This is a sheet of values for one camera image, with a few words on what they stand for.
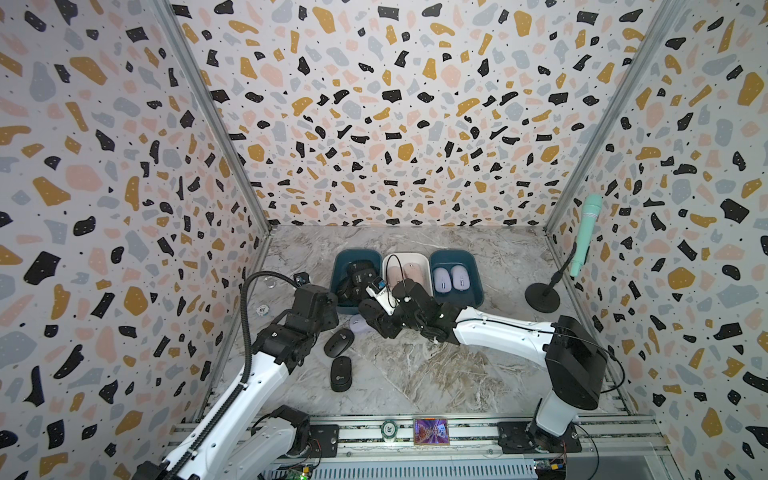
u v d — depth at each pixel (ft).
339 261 3.47
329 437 2.44
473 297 3.30
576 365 1.49
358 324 3.02
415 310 2.06
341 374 2.68
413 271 3.48
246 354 1.55
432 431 2.45
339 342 2.88
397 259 3.61
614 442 2.47
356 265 3.48
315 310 1.91
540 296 3.34
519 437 2.45
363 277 3.38
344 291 3.19
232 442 1.39
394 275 3.37
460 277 3.39
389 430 2.30
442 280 3.38
